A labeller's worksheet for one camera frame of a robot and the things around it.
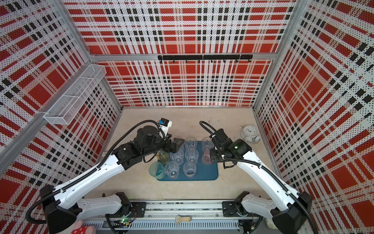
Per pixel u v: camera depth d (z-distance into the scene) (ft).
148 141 1.73
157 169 2.78
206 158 2.59
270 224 2.22
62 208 1.29
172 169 2.83
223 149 1.78
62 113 2.25
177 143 2.07
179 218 2.30
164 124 1.99
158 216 2.41
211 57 2.90
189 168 2.83
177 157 3.03
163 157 2.75
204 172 2.79
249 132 3.32
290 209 1.21
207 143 3.05
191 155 2.95
